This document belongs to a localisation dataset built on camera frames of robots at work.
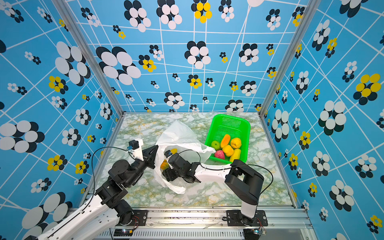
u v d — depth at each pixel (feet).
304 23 2.39
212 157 2.89
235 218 2.38
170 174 2.42
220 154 2.92
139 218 2.37
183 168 2.14
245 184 1.48
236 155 2.99
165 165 2.45
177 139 2.49
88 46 2.74
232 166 1.62
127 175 1.91
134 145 1.86
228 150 2.98
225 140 3.21
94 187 1.72
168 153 2.46
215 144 3.07
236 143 3.12
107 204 1.67
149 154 2.09
